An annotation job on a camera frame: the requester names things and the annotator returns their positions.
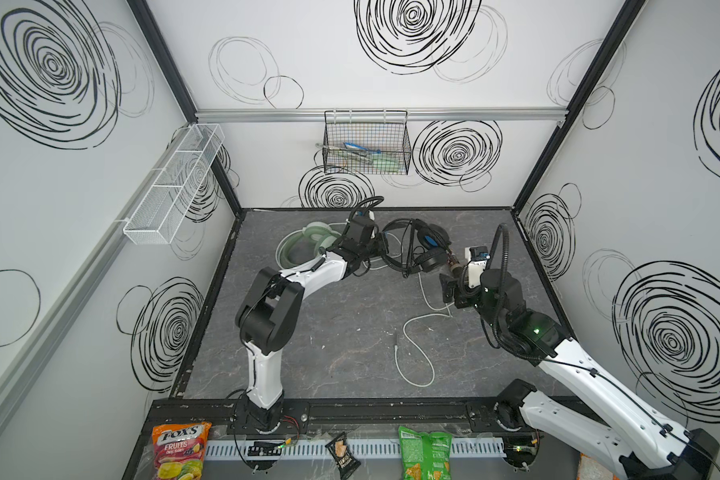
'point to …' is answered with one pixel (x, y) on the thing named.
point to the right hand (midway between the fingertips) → (455, 273)
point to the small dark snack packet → (345, 462)
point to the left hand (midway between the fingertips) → (393, 238)
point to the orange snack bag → (588, 469)
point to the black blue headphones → (413, 244)
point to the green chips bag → (425, 455)
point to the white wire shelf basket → (159, 215)
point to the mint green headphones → (301, 248)
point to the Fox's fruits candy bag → (179, 450)
